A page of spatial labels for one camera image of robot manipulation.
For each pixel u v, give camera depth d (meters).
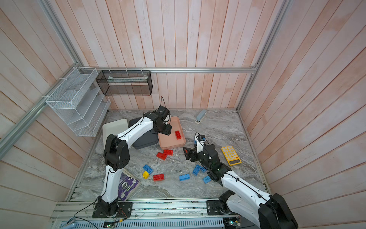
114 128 1.07
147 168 0.87
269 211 0.40
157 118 0.71
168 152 0.93
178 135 1.02
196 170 0.91
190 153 0.72
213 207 0.73
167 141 0.98
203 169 0.86
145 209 0.75
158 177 0.84
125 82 1.05
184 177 0.83
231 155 0.92
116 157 0.55
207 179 0.84
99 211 0.72
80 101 0.74
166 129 0.86
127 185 0.80
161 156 0.93
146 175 0.84
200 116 1.11
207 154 0.60
